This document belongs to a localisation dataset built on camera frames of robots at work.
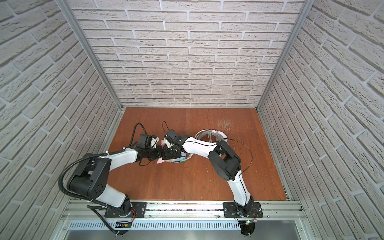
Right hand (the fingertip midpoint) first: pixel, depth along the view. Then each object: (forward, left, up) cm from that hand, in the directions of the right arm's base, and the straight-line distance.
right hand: (165, 156), depth 88 cm
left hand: (+4, 0, -2) cm, 5 cm away
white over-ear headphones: (+9, -35, +4) cm, 36 cm away
